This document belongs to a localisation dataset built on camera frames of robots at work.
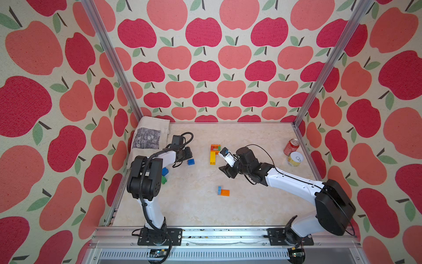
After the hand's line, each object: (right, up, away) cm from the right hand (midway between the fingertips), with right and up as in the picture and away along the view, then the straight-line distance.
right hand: (224, 165), depth 84 cm
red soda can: (+41, +9, +12) cm, 44 cm away
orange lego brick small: (0, -15, +3) cm, 16 cm away
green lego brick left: (-34, -9, +7) cm, 36 cm away
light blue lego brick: (-3, -13, 0) cm, 13 cm away
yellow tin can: (+43, +2, +11) cm, 44 cm away
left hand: (-20, +4, +16) cm, 26 cm away
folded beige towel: (-47, +15, +21) cm, 54 cm away
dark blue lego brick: (-35, -5, +12) cm, 37 cm away
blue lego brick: (-20, -1, +18) cm, 27 cm away
